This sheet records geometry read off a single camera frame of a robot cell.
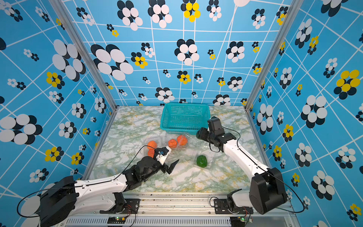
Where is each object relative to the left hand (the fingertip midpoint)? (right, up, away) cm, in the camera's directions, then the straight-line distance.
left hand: (174, 153), depth 78 cm
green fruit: (+16, -6, +7) cm, 19 cm away
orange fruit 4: (-2, +3, +15) cm, 16 cm away
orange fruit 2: (-16, -3, +13) cm, 21 cm away
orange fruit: (-16, +2, +15) cm, 22 cm away
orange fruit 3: (+4, +5, +13) cm, 15 cm away
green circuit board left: (-29, -33, -6) cm, 45 cm away
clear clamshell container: (-3, +7, +25) cm, 26 cm away
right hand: (+17, +11, +8) cm, 21 cm away
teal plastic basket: (+6, +20, +36) cm, 42 cm away
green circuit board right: (+32, -32, -8) cm, 46 cm away
